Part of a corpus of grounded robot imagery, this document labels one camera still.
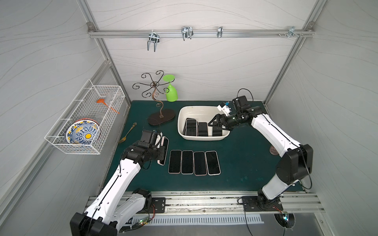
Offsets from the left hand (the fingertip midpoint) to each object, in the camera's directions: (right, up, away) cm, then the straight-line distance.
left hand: (163, 152), depth 77 cm
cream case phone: (+28, -9, +9) cm, 31 cm away
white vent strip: (+18, -31, -7) cm, 37 cm away
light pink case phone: (+1, +5, +1) cm, 5 cm away
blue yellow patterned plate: (-31, +13, -15) cm, 37 cm away
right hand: (+27, +14, +2) cm, 31 cm away
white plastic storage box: (+25, +21, +34) cm, 47 cm away
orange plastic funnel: (-32, +27, -1) cm, 42 cm away
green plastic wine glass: (+2, +34, +18) cm, 39 cm away
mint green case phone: (+13, -9, +12) cm, 20 cm away
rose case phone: (+5, -9, +11) cm, 15 cm away
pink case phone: (+20, -9, +9) cm, 24 cm away
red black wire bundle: (-7, -30, -10) cm, 33 cm away
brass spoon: (-31, +4, +23) cm, 39 cm away
